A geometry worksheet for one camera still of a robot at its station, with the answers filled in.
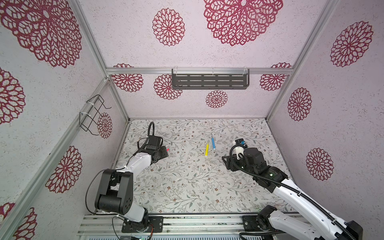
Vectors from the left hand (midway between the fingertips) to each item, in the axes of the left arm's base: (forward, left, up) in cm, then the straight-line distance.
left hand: (162, 155), depth 94 cm
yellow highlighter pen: (+7, -29, -5) cm, 30 cm away
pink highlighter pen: (+8, -2, -6) cm, 10 cm away
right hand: (-10, -37, +15) cm, 41 cm away
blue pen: (+12, -34, -6) cm, 37 cm away
